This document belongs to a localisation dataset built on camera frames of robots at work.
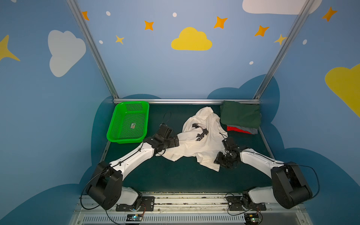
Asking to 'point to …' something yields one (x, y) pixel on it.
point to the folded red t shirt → (246, 133)
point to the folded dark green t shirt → (242, 114)
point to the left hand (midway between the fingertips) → (174, 141)
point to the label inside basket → (132, 125)
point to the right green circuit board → (251, 217)
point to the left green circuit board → (134, 217)
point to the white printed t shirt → (202, 135)
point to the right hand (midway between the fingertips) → (217, 162)
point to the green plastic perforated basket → (129, 122)
